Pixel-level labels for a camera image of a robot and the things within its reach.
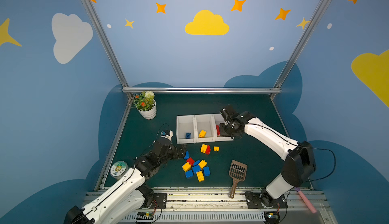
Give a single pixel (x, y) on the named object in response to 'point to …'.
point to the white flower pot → (150, 115)
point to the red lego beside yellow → (208, 149)
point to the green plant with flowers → (144, 101)
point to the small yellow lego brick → (216, 148)
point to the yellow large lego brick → (203, 148)
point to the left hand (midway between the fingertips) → (180, 145)
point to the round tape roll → (117, 169)
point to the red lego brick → (190, 160)
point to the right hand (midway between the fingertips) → (223, 131)
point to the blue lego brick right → (206, 171)
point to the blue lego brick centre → (196, 169)
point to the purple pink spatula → (312, 209)
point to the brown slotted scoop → (237, 173)
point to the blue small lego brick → (188, 135)
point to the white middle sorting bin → (205, 122)
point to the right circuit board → (271, 217)
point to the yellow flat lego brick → (200, 176)
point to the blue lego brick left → (189, 174)
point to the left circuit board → (145, 216)
